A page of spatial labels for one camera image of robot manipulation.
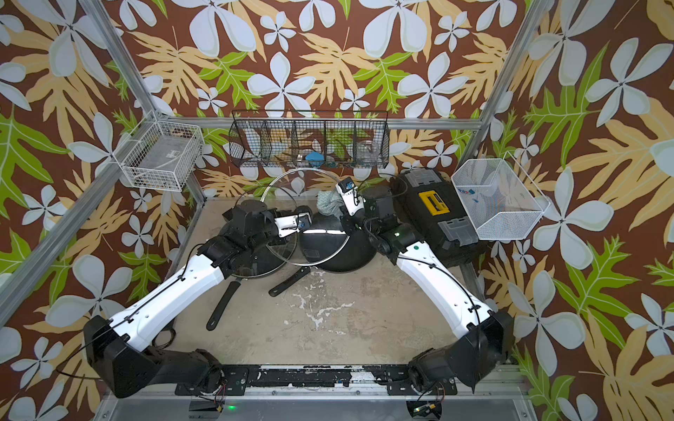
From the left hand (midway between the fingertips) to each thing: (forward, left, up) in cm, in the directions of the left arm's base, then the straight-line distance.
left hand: (286, 206), depth 75 cm
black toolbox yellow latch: (+16, -51, -15) cm, 55 cm away
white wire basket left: (+21, +45, +2) cm, 49 cm away
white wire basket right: (+7, -68, -5) cm, 68 cm away
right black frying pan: (-7, -12, -9) cm, 17 cm away
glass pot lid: (+41, -2, -34) cm, 54 cm away
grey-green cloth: (-1, -13, +3) cm, 13 cm away
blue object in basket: (+27, -7, -3) cm, 28 cm away
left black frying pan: (-10, +7, -13) cm, 17 cm away
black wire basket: (+35, -5, -1) cm, 36 cm away
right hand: (+1, -16, 0) cm, 16 cm away
